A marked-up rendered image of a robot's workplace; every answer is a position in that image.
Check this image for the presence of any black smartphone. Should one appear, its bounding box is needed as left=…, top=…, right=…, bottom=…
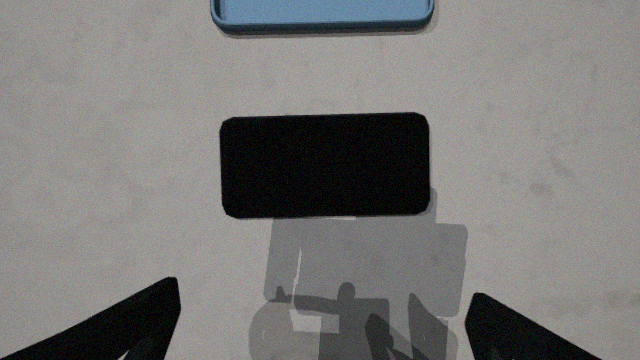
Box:
left=219, top=112, right=430, bottom=219

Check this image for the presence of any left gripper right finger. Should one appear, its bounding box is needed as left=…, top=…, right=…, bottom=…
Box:
left=465, top=293, right=602, bottom=360

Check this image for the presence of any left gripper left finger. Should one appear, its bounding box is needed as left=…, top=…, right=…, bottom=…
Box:
left=0, top=277, right=181, bottom=360

